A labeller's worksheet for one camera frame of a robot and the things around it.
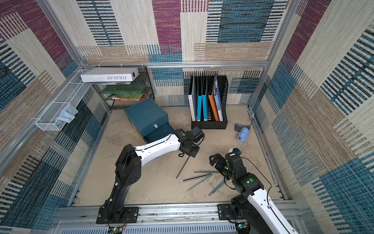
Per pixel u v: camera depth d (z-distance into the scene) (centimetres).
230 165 60
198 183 83
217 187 81
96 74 79
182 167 83
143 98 99
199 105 89
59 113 67
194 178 85
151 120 85
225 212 74
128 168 51
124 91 94
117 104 120
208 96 87
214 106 92
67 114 68
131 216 73
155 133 89
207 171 89
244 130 97
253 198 50
